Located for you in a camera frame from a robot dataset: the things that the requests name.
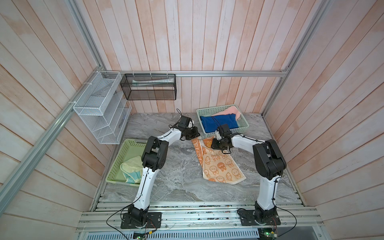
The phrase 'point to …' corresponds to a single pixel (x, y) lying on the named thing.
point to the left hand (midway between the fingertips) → (201, 135)
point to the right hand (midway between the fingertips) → (212, 145)
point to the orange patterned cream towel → (216, 166)
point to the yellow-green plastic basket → (130, 148)
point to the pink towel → (232, 110)
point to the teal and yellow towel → (132, 170)
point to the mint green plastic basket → (242, 122)
